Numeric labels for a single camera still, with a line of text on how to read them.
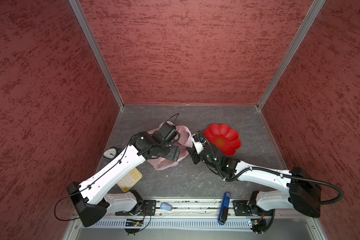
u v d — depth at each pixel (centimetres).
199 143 65
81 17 74
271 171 48
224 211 71
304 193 42
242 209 74
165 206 74
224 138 101
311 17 74
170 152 62
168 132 51
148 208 74
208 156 59
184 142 73
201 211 74
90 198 37
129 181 81
